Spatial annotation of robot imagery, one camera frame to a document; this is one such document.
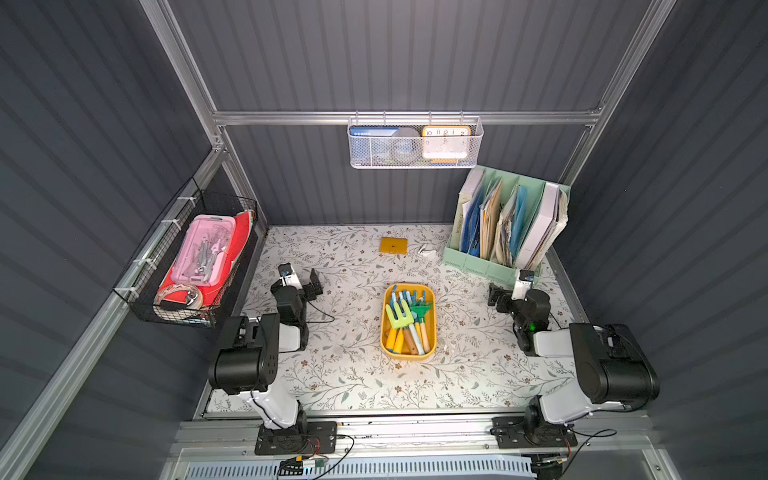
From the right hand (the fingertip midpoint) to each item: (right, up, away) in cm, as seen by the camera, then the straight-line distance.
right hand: (514, 286), depth 93 cm
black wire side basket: (-91, +3, -32) cm, 97 cm away
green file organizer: (-4, +20, -2) cm, 20 cm away
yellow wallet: (-38, +13, +19) cm, 45 cm away
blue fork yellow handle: (-39, -13, -6) cm, 42 cm away
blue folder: (+3, +27, +1) cm, 27 cm away
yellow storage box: (-27, -10, -3) cm, 29 cm away
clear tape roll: (-84, 0, -26) cm, 88 cm away
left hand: (-69, +4, -1) cm, 69 cm away
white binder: (+7, +19, -4) cm, 21 cm away
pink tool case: (-85, +10, -21) cm, 88 cm away
